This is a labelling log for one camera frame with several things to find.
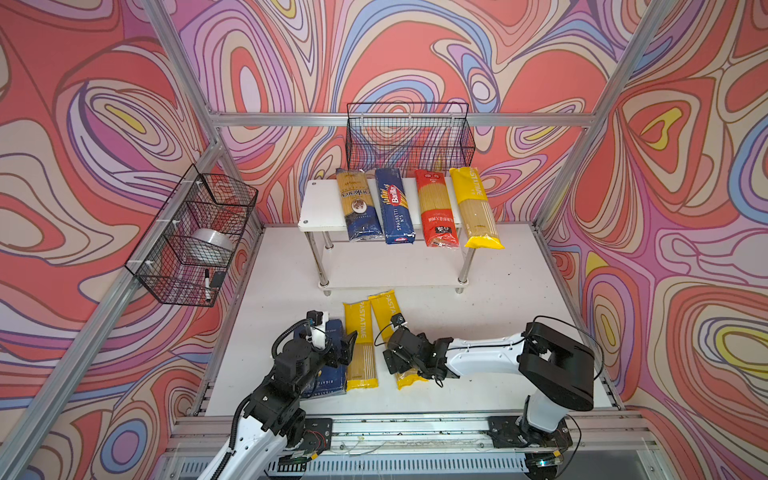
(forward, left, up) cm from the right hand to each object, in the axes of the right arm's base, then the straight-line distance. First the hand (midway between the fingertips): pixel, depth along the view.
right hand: (402, 356), depth 88 cm
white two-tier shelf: (+30, +8, +7) cm, 32 cm away
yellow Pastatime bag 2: (+15, +5, +3) cm, 16 cm away
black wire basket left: (+15, +53, +33) cm, 64 cm away
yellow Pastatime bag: (-5, +12, +4) cm, 13 cm away
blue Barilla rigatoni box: (-9, +19, +8) cm, 22 cm away
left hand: (+3, +16, +14) cm, 21 cm away
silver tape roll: (+19, +47, +35) cm, 61 cm away
